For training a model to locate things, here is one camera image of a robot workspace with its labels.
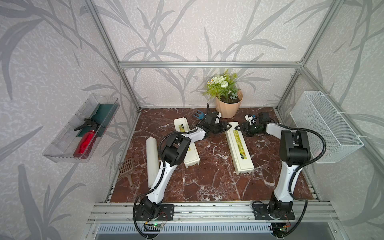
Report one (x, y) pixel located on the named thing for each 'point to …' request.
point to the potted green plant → (228, 95)
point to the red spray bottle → (84, 147)
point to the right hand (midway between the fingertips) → (237, 130)
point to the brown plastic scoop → (126, 168)
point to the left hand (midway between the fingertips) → (230, 127)
